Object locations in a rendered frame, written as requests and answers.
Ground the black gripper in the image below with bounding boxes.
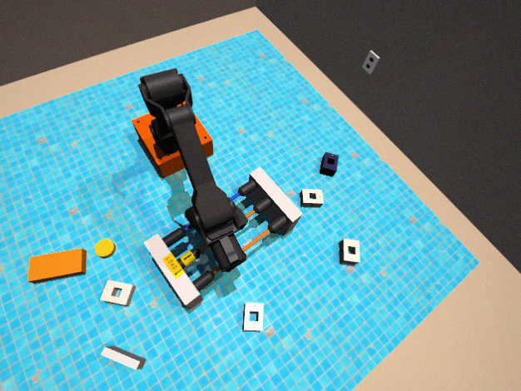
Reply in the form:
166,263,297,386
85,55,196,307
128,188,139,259
184,206,234,272

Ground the yellow disc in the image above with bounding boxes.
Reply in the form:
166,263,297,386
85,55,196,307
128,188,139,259
95,240,116,258

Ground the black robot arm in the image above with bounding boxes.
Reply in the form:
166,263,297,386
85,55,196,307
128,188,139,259
137,68,248,272

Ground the white square block with square hole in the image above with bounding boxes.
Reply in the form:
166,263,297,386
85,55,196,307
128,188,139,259
300,189,324,207
243,303,264,330
100,280,136,306
340,239,360,265

